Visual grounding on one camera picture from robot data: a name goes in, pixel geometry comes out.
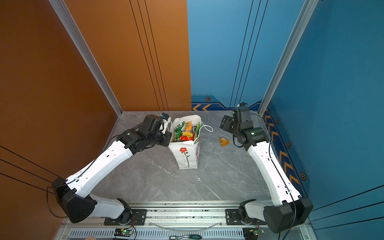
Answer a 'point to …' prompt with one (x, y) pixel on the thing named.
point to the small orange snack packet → (188, 126)
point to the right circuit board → (252, 233)
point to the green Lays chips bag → (197, 130)
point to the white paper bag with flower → (186, 153)
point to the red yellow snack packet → (187, 136)
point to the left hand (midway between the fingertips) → (171, 134)
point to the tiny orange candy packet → (224, 142)
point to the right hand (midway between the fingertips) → (226, 121)
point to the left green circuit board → (123, 232)
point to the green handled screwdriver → (192, 236)
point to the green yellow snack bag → (179, 129)
